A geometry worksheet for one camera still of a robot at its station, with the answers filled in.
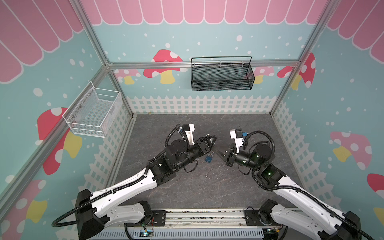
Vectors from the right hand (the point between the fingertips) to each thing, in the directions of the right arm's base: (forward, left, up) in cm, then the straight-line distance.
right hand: (212, 149), depth 62 cm
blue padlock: (+12, -1, -31) cm, 33 cm away
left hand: (+3, -2, +1) cm, 3 cm away
